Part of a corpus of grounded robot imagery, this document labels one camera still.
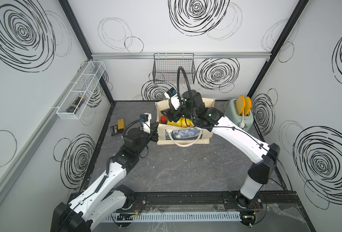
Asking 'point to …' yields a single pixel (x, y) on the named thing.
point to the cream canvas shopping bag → (181, 136)
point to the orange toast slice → (248, 106)
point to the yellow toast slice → (240, 104)
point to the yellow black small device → (119, 128)
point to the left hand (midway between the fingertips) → (157, 122)
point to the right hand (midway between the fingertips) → (166, 107)
